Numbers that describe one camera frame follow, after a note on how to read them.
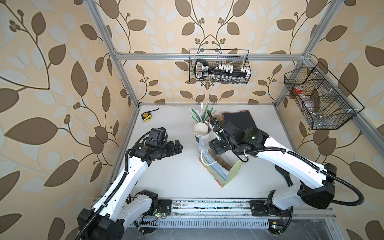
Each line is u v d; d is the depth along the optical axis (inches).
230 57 35.9
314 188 16.2
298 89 34.9
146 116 43.6
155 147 22.5
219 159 34.7
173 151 26.6
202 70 33.3
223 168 23.9
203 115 38.9
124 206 21.1
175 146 27.3
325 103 28.7
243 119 42.5
